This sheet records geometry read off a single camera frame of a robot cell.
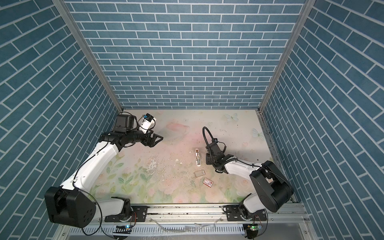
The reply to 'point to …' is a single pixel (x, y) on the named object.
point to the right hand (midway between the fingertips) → (209, 154)
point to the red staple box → (207, 182)
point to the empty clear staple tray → (199, 173)
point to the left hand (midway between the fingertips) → (157, 134)
